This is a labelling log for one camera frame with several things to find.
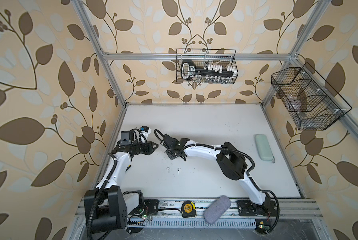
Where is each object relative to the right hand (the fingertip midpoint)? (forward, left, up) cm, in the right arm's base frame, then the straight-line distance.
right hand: (173, 151), depth 93 cm
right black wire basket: (+7, -72, +33) cm, 79 cm away
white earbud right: (-12, -4, -1) cm, 12 cm away
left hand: (-1, +10, +12) cm, 15 cm away
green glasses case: (0, -58, +1) cm, 58 cm away
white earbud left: (-11, +2, 0) cm, 11 cm away
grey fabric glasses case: (-33, -22, +3) cm, 40 cm away
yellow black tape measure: (-32, -8, +2) cm, 33 cm away
